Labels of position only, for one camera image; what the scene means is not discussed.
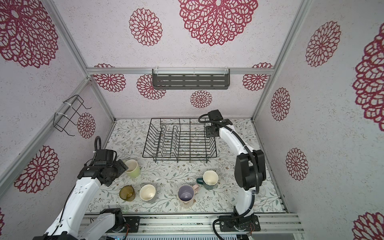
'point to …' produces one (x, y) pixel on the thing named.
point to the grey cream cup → (147, 192)
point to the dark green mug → (209, 180)
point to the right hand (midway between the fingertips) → (213, 129)
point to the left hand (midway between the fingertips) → (120, 173)
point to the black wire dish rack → (179, 139)
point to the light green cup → (134, 169)
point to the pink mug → (186, 195)
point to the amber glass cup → (127, 193)
